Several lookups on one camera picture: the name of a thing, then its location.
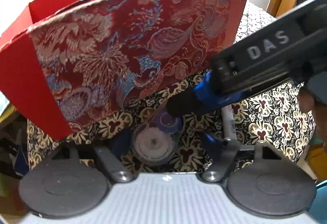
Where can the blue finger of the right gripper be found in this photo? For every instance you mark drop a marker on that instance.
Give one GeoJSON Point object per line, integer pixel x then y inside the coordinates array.
{"type": "Point", "coordinates": [199, 99]}

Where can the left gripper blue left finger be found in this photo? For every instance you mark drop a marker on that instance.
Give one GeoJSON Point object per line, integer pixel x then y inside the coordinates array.
{"type": "Point", "coordinates": [120, 143]}

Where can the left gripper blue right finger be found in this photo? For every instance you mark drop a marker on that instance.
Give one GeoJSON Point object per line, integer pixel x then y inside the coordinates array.
{"type": "Point", "coordinates": [211, 140]}

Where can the blue whiteboard marker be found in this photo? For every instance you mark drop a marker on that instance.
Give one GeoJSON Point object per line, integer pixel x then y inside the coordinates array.
{"type": "Point", "coordinates": [228, 124]}

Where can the blue correction tape dispenser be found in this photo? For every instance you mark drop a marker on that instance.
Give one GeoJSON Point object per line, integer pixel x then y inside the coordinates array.
{"type": "Point", "coordinates": [155, 141]}

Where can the person's right hand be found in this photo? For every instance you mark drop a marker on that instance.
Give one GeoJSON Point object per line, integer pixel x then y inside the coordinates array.
{"type": "Point", "coordinates": [316, 157]}

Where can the floral patterned tablecloth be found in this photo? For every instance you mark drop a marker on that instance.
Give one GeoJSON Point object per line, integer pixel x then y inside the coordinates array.
{"type": "Point", "coordinates": [273, 116]}

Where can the red brocade storage box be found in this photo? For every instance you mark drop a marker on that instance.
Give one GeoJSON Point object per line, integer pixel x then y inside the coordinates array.
{"type": "Point", "coordinates": [66, 64]}

